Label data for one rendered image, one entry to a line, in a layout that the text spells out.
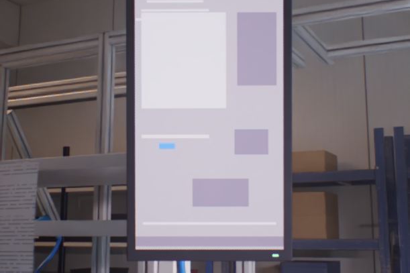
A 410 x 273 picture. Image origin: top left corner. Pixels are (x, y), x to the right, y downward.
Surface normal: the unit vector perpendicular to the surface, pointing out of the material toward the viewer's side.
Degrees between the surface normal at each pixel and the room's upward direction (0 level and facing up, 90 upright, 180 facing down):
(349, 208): 90
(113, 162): 90
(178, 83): 101
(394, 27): 90
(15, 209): 88
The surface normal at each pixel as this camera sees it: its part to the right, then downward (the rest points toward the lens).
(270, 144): -0.01, 0.00
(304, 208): -0.44, -0.17
